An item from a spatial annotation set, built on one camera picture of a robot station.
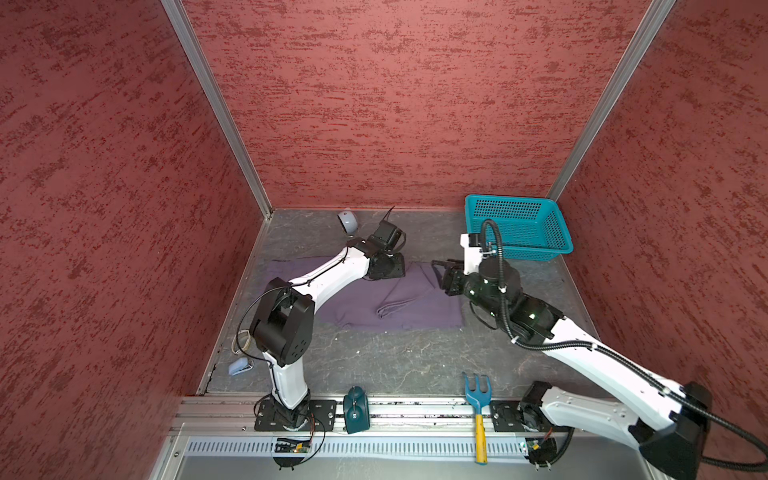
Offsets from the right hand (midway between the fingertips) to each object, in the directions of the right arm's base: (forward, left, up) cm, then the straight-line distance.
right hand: (438, 269), depth 72 cm
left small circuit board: (-32, +39, -28) cm, 58 cm away
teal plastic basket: (+35, -45, -25) cm, 62 cm away
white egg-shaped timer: (+35, +27, -18) cm, 48 cm away
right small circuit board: (-36, -24, -28) cm, 51 cm away
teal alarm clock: (-27, +21, -16) cm, 38 cm away
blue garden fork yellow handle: (-25, -10, -23) cm, 36 cm away
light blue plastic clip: (-15, +54, -22) cm, 60 cm away
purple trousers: (+5, +3, -24) cm, 25 cm away
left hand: (+8, +10, -15) cm, 20 cm away
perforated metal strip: (-33, +44, -26) cm, 61 cm away
